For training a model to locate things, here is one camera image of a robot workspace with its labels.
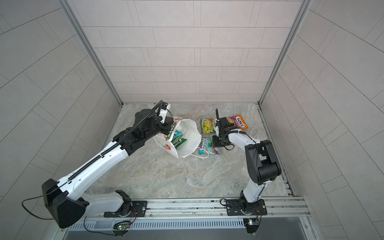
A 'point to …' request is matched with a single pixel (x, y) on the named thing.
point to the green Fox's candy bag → (177, 140)
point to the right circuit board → (251, 224)
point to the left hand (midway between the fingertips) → (176, 116)
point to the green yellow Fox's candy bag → (207, 125)
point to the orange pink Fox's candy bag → (238, 121)
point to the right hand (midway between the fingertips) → (215, 143)
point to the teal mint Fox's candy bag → (206, 147)
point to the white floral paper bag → (188, 147)
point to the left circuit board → (121, 228)
